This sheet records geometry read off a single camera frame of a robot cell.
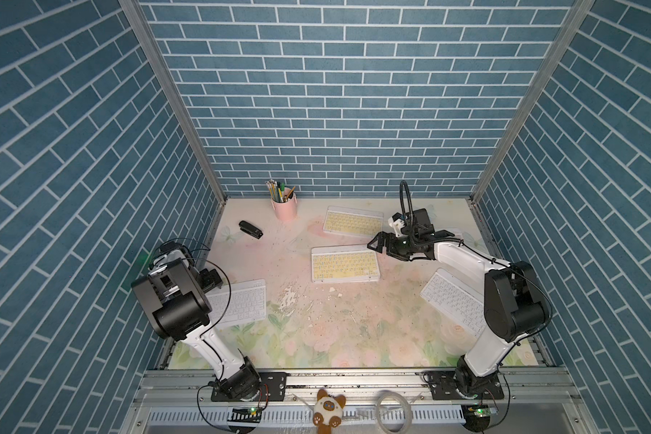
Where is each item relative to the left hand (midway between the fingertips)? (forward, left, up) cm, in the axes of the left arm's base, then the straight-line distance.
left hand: (211, 290), depth 92 cm
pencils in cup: (+35, -20, +14) cm, 43 cm away
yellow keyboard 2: (+10, -46, +1) cm, 47 cm away
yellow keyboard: (+31, -48, +1) cm, 57 cm away
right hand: (+10, -58, +11) cm, 60 cm away
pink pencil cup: (+33, -22, +5) cm, 40 cm away
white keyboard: (-5, -10, 0) cm, 11 cm away
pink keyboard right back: (+24, -94, +1) cm, 96 cm away
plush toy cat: (-35, -41, +3) cm, 54 cm away
